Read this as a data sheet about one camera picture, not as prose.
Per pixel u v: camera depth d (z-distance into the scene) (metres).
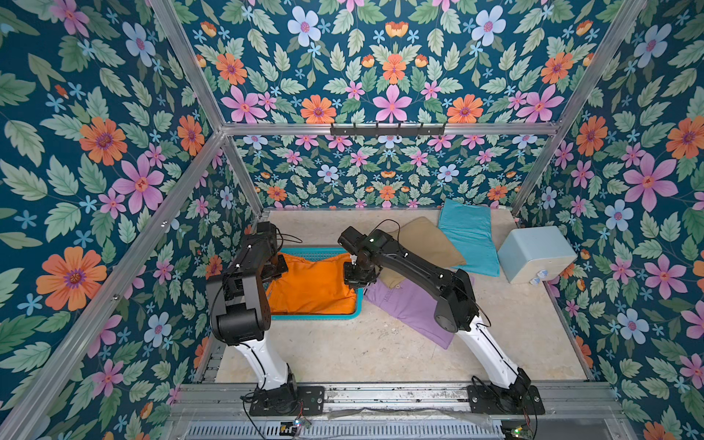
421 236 1.17
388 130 0.93
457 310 0.57
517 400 0.63
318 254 0.96
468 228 1.12
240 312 0.50
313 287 0.92
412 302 0.90
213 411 0.75
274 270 0.80
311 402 0.73
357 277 0.78
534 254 0.86
